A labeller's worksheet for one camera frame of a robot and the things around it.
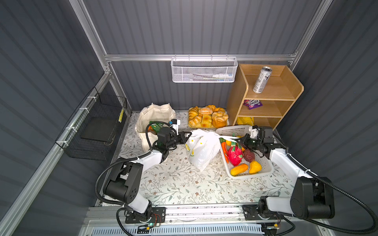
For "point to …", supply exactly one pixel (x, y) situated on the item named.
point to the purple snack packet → (252, 103)
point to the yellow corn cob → (238, 169)
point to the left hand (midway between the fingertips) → (191, 132)
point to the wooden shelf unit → (265, 92)
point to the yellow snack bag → (246, 120)
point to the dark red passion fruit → (248, 156)
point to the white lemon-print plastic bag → (203, 147)
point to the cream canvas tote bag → (151, 112)
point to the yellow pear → (255, 167)
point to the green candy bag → (153, 127)
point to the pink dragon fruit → (236, 155)
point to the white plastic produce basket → (239, 131)
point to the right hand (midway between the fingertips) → (239, 140)
